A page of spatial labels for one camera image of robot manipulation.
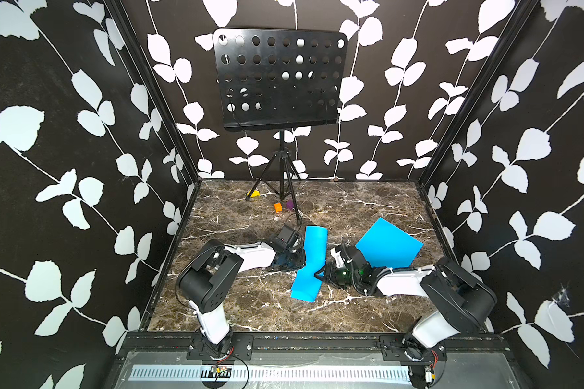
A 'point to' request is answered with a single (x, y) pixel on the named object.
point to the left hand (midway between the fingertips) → (307, 260)
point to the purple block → (289, 203)
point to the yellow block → (255, 194)
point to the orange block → (277, 207)
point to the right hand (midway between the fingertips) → (314, 275)
